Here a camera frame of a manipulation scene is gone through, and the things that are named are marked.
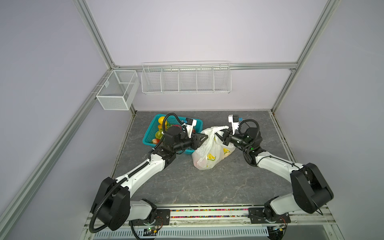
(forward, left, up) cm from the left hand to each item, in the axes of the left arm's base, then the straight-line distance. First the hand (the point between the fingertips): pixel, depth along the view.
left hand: (206, 138), depth 75 cm
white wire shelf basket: (+49, +9, +3) cm, 50 cm away
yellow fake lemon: (+27, +29, -14) cm, 42 cm away
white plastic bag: (-4, -3, -6) cm, 8 cm away
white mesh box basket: (+44, +56, -1) cm, 71 cm away
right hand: (+2, -3, +3) cm, 5 cm away
